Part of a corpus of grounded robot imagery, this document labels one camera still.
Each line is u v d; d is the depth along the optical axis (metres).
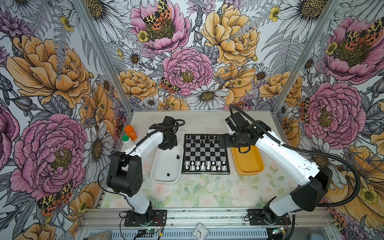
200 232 0.69
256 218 0.74
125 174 0.47
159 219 0.73
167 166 0.92
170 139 0.77
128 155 0.48
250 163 0.89
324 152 0.79
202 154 0.97
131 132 0.99
